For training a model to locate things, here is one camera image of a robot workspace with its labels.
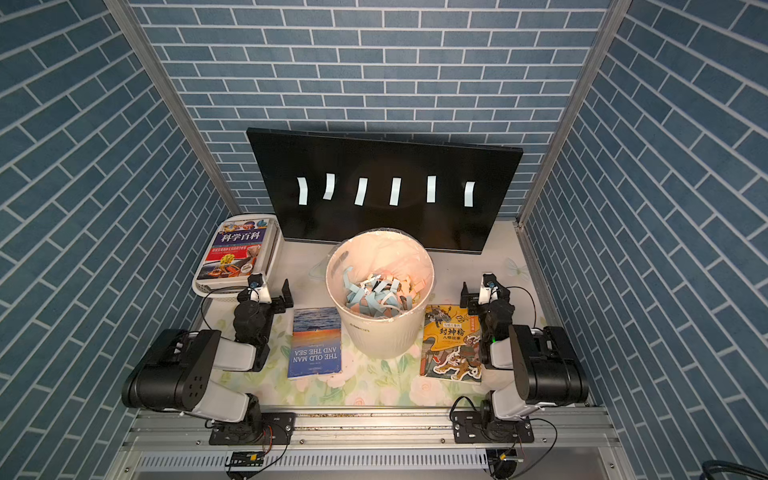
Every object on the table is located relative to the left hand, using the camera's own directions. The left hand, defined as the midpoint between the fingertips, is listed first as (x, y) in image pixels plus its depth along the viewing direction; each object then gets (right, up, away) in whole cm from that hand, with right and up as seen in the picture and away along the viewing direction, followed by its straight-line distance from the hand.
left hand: (278, 280), depth 89 cm
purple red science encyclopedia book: (-17, +9, +7) cm, 20 cm away
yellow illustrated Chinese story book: (+52, -19, -3) cm, 55 cm away
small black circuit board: (0, -41, -18) cm, 45 cm away
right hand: (+63, -1, +2) cm, 63 cm away
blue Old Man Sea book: (+12, -19, -3) cm, 23 cm away
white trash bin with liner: (+29, +9, -10) cm, 32 cm away
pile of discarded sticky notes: (+32, -3, -5) cm, 33 cm away
